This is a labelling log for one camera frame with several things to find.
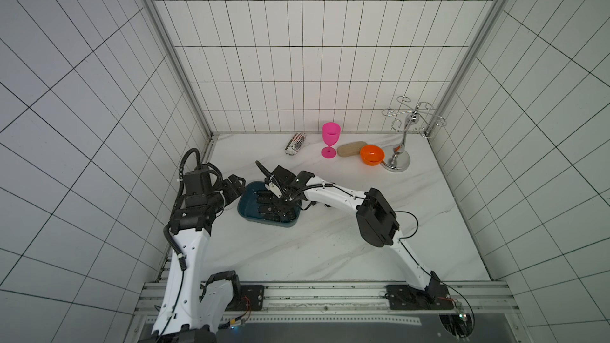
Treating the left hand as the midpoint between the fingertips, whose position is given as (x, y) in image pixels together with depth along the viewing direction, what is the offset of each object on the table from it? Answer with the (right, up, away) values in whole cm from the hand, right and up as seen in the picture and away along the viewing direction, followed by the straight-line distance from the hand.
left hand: (237, 190), depth 77 cm
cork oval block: (+44, +14, +33) cm, 57 cm away
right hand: (+13, -6, +17) cm, 22 cm away
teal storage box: (+3, -9, +17) cm, 19 cm away
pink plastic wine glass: (+34, +21, +24) cm, 46 cm away
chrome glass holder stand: (+65, +10, +30) cm, 73 cm away
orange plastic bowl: (+53, +11, +30) cm, 62 cm away
